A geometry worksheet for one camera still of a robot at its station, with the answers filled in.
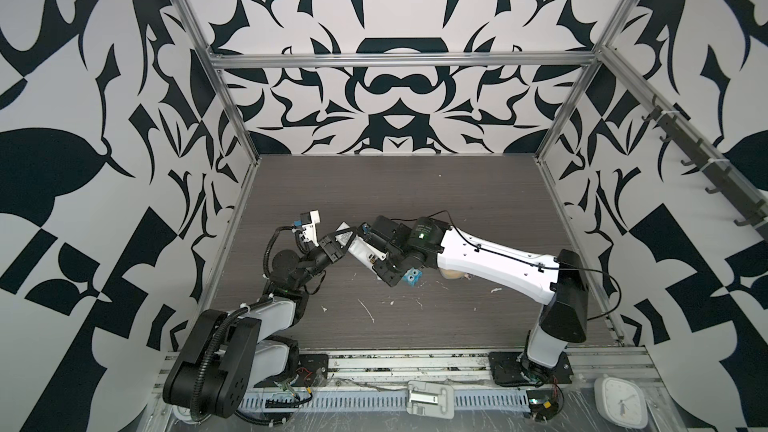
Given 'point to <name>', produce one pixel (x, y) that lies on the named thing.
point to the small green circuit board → (543, 403)
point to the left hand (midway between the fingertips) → (359, 226)
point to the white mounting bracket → (430, 399)
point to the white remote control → (361, 251)
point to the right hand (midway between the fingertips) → (384, 266)
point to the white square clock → (621, 401)
